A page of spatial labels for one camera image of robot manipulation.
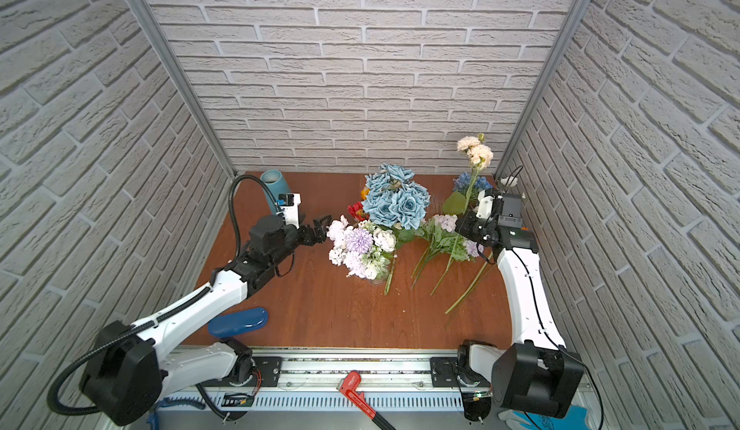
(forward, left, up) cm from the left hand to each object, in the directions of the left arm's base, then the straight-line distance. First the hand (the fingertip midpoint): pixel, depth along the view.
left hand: (324, 212), depth 79 cm
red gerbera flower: (-3, -9, +4) cm, 11 cm away
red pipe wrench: (-39, -8, -21) cm, 45 cm away
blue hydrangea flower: (+27, -49, -15) cm, 58 cm away
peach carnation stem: (+16, -44, +9) cm, 48 cm away
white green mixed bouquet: (0, -35, -13) cm, 38 cm away
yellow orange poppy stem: (+25, -10, -20) cm, 34 cm away
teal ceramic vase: (+12, +17, -1) cm, 20 cm away
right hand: (-2, -40, -1) cm, 40 cm away
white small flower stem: (+22, -63, -10) cm, 68 cm away
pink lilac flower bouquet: (-16, -11, +8) cm, 21 cm away
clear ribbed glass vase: (-20, -16, +1) cm, 26 cm away
